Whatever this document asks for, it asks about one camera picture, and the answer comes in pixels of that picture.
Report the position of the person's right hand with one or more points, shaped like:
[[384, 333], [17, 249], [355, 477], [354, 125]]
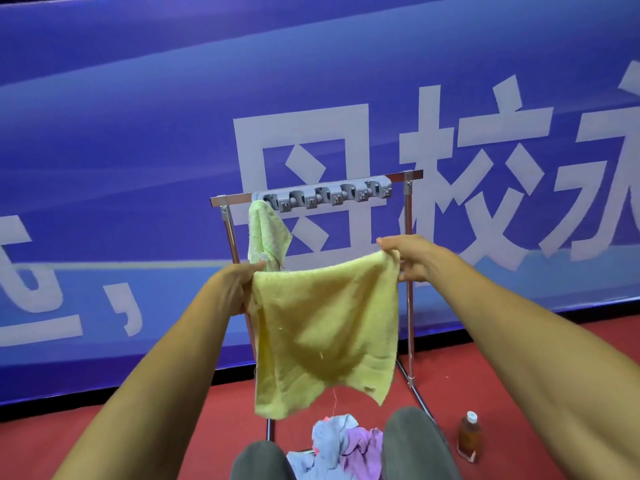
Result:
[[415, 259]]

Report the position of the person's left hand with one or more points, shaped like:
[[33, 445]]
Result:
[[235, 289]]

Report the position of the light green towel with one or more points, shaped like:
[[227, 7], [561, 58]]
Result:
[[265, 229]]

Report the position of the chrome metal rack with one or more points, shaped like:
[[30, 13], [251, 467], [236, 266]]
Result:
[[230, 199]]

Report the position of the yellow towel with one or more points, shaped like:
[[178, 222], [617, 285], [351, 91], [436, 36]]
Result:
[[325, 324]]

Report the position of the light blue towel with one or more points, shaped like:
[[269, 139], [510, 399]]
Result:
[[330, 434]]

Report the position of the purple towel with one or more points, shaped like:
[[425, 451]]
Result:
[[360, 449]]

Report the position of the person's right forearm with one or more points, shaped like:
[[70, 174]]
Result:
[[525, 334]]

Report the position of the person's left forearm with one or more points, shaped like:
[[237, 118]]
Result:
[[150, 384]]

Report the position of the bottle of amber liquid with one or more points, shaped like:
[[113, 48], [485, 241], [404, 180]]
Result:
[[470, 437]]

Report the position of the grey trousers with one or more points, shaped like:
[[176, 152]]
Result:
[[410, 449]]

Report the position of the blue printed banner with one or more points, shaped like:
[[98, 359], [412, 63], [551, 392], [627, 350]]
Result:
[[100, 144]]

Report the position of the grey plastic hook rail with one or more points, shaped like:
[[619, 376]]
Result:
[[300, 192]]

